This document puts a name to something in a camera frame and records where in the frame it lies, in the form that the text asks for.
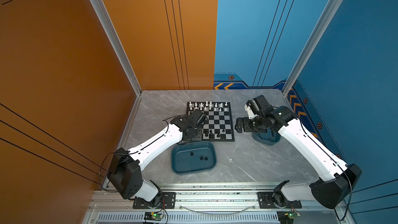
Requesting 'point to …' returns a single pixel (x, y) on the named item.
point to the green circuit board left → (153, 216)
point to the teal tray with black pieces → (191, 157)
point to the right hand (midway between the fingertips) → (241, 127)
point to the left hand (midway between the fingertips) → (197, 134)
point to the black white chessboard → (219, 127)
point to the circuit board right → (287, 216)
